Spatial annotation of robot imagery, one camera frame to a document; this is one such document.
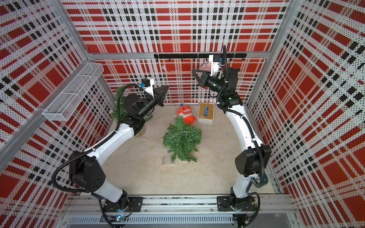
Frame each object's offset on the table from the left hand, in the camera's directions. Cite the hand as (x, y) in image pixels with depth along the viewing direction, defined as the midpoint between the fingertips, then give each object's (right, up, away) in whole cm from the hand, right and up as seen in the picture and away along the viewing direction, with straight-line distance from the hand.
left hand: (170, 86), depth 71 cm
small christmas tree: (-29, -10, +10) cm, 32 cm away
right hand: (+12, +6, -5) cm, 14 cm away
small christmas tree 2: (+6, -28, -1) cm, 28 cm away
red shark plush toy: (+7, -12, +35) cm, 38 cm away
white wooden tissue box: (+23, -11, +43) cm, 50 cm away
